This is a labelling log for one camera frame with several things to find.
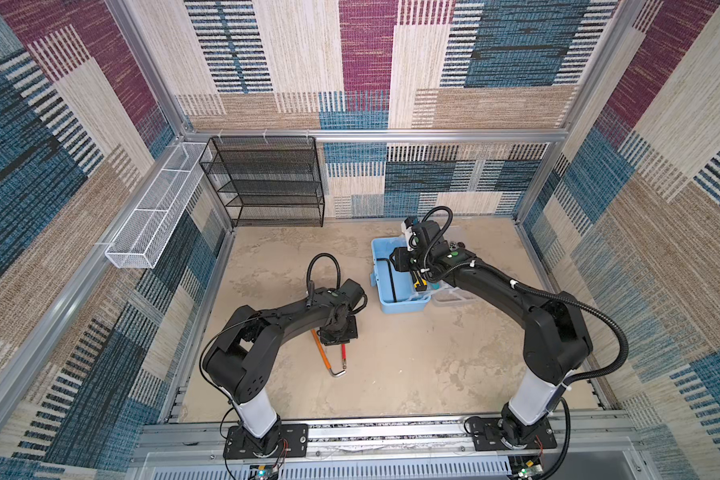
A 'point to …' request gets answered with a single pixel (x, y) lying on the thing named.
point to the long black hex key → (391, 278)
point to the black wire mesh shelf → (266, 181)
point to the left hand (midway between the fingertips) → (349, 336)
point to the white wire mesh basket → (142, 237)
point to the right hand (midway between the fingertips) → (397, 259)
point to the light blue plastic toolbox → (396, 289)
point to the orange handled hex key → (325, 358)
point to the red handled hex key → (344, 355)
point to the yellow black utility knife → (421, 287)
